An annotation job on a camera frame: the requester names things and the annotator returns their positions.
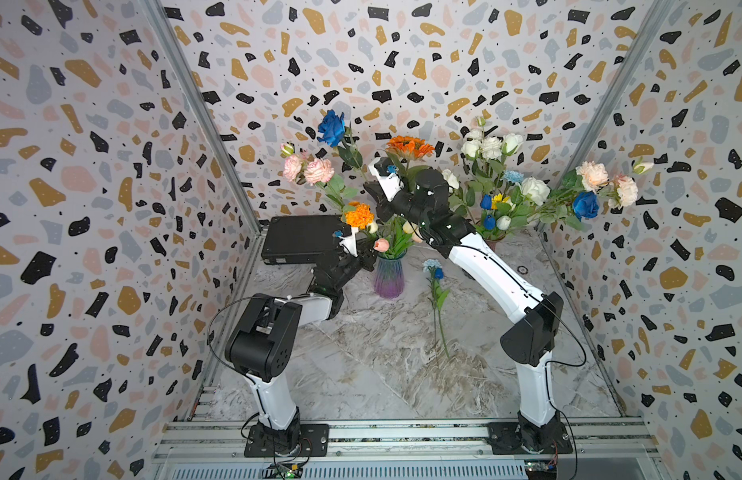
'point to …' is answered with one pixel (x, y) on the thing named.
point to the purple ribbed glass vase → (389, 276)
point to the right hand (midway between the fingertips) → (367, 183)
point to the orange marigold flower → (361, 217)
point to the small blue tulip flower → (440, 294)
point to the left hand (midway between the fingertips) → (385, 239)
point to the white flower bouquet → (492, 201)
